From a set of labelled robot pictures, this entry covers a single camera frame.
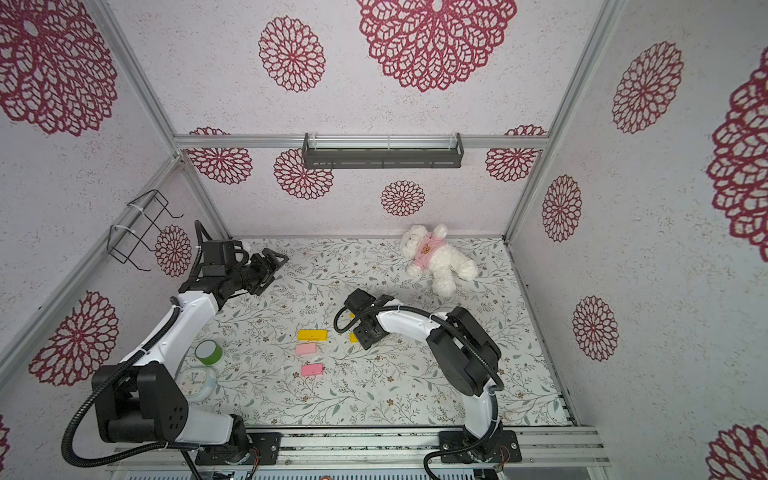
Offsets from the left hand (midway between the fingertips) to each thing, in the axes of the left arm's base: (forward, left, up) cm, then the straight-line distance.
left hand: (284, 266), depth 85 cm
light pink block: (-16, -4, -20) cm, 26 cm away
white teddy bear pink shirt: (+16, -46, -14) cm, 51 cm away
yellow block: (-11, -6, -21) cm, 24 cm away
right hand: (-11, -23, -19) cm, 32 cm away
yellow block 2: (-13, -19, -20) cm, 30 cm away
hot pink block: (-22, -7, -20) cm, 31 cm away
